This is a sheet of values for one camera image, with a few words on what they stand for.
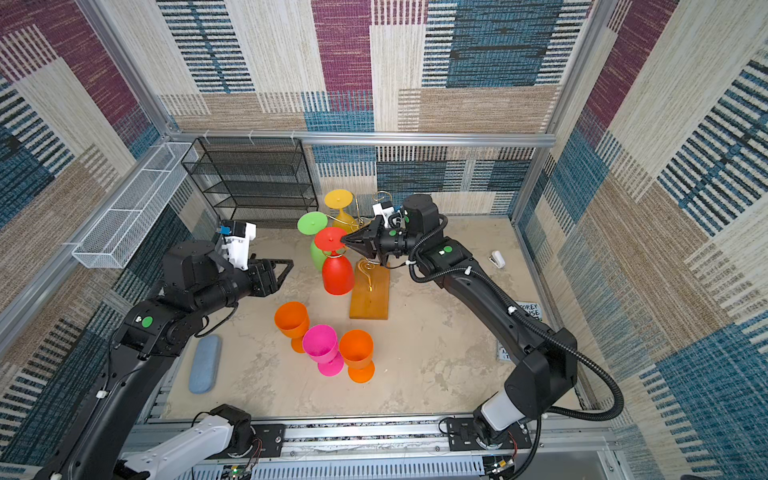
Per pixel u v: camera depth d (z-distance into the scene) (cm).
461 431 74
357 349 77
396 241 61
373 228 60
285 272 62
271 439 73
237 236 54
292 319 83
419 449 73
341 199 79
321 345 79
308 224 74
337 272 73
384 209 68
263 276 55
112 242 70
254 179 109
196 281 46
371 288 99
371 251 63
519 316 45
